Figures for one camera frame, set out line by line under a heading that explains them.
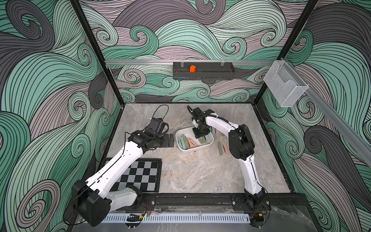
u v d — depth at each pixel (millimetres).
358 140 518
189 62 925
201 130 854
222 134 643
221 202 745
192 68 896
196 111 821
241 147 597
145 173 798
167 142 679
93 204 362
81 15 732
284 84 777
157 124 572
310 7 713
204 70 952
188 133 997
